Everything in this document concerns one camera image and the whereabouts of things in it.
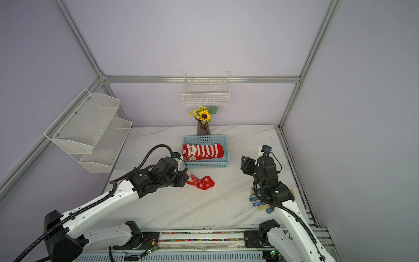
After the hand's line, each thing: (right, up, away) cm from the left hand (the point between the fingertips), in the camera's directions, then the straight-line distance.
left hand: (185, 179), depth 76 cm
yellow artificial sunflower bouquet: (+8, +35, +19) cm, 40 cm away
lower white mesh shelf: (-49, +9, +13) cm, 51 cm away
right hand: (+30, +8, +1) cm, 32 cm away
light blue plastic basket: (+19, +5, +22) cm, 30 cm away
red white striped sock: (0, +11, +22) cm, 25 cm away
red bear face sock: (+9, -6, +16) cm, 19 cm away
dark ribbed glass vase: (+7, +26, +27) cm, 38 cm away
